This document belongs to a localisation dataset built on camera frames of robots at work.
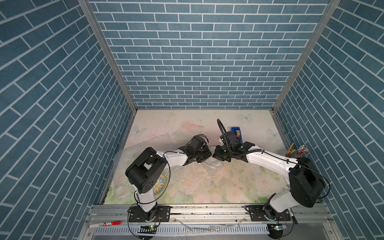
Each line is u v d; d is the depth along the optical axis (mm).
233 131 1008
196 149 737
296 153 806
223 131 788
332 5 704
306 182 439
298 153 801
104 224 700
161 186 820
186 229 702
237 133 971
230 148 666
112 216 753
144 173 469
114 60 915
